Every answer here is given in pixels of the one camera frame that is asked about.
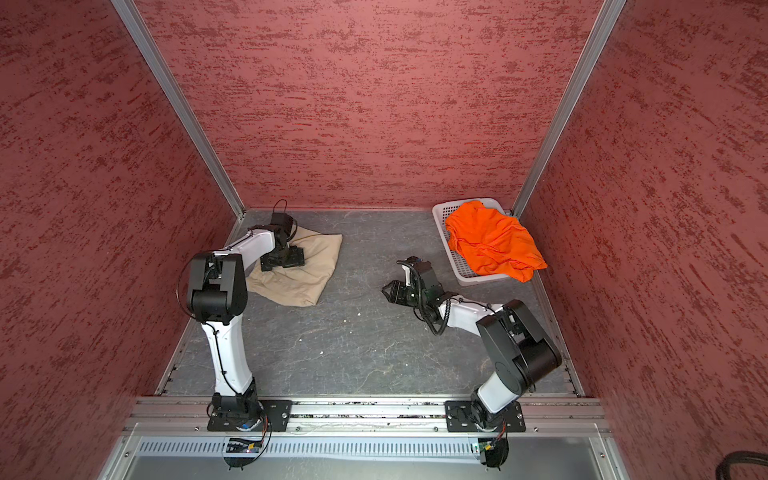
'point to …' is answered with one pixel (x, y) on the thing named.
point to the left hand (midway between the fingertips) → (286, 267)
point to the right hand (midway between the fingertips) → (386, 296)
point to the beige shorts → (299, 285)
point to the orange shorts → (492, 243)
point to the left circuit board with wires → (240, 445)
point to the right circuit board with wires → (494, 451)
